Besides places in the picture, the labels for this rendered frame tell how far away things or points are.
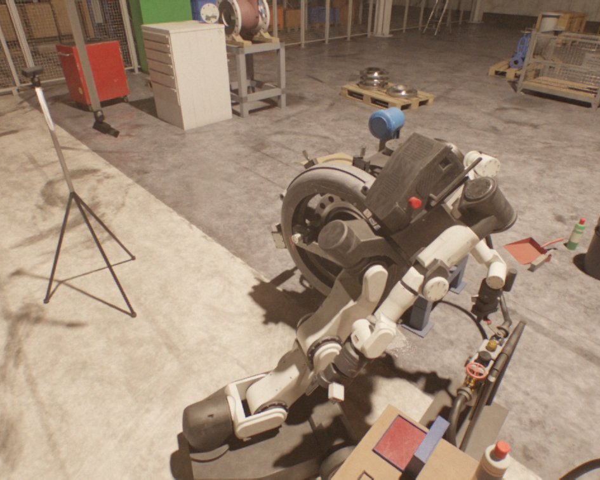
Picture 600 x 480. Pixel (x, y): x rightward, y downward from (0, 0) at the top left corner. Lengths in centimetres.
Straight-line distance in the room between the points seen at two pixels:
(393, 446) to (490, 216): 77
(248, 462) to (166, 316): 114
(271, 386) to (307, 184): 91
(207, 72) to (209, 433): 460
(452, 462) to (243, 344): 128
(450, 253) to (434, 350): 123
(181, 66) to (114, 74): 173
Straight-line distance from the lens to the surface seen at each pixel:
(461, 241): 124
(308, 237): 199
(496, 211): 125
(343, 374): 135
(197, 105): 559
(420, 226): 133
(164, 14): 888
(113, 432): 218
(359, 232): 133
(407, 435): 150
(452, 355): 241
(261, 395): 170
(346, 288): 149
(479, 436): 214
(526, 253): 339
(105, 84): 686
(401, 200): 128
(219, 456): 178
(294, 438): 180
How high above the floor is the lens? 173
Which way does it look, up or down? 34 degrees down
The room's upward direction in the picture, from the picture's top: straight up
